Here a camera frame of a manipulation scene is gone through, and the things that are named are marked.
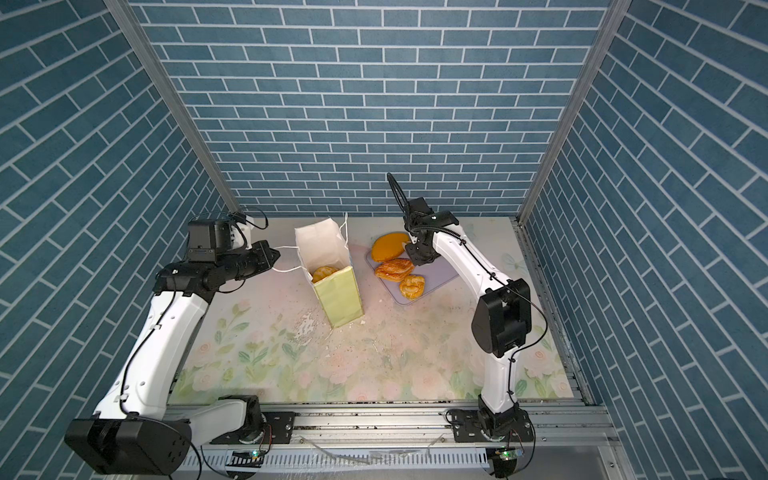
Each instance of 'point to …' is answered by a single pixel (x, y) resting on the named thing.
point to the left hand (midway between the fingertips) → (281, 251)
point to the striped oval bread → (322, 271)
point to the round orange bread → (385, 246)
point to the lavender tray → (436, 275)
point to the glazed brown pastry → (394, 270)
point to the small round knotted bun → (412, 286)
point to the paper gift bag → (324, 256)
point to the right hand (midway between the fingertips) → (421, 251)
